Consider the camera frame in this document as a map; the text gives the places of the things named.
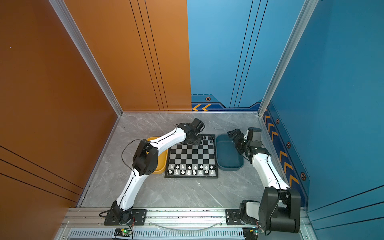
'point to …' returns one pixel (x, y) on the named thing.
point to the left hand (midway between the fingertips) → (198, 140)
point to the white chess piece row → (191, 169)
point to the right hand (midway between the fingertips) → (229, 137)
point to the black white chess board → (186, 161)
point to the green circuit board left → (122, 232)
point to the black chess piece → (211, 141)
